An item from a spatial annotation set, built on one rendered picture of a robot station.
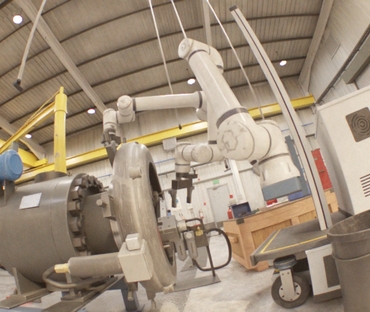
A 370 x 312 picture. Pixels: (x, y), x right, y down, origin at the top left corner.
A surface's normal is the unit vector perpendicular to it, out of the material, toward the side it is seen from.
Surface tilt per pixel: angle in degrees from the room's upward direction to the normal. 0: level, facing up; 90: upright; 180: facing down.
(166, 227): 38
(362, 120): 90
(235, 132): 95
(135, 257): 113
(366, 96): 90
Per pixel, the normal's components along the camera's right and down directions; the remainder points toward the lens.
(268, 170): -0.80, -0.36
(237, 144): -0.72, 0.11
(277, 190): -0.53, -0.15
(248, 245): -0.02, -0.30
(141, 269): 0.07, 0.07
